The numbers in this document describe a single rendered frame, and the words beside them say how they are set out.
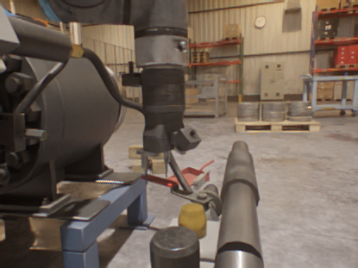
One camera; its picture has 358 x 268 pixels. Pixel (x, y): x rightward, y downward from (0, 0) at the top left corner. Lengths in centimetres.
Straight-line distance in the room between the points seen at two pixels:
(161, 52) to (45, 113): 55
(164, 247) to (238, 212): 10
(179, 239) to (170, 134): 22
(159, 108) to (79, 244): 60
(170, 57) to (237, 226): 32
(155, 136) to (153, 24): 17
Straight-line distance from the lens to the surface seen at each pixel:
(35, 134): 62
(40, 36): 69
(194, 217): 35
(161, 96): 43
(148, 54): 44
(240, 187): 22
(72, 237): 94
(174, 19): 45
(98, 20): 46
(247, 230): 16
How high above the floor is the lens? 64
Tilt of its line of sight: 9 degrees down
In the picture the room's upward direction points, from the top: 2 degrees counter-clockwise
